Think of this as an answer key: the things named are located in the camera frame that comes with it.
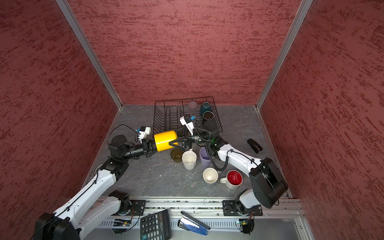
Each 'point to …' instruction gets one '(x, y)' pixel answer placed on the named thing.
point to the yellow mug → (162, 140)
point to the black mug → (208, 115)
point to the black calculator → (155, 226)
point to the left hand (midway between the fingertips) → (165, 147)
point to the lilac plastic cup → (204, 157)
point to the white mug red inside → (233, 180)
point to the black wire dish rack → (167, 113)
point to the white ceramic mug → (189, 159)
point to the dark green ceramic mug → (205, 107)
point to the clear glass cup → (193, 104)
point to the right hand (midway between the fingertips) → (170, 142)
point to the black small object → (251, 142)
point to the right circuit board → (247, 225)
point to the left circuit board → (119, 222)
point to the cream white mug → (210, 175)
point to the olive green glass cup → (176, 155)
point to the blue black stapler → (190, 223)
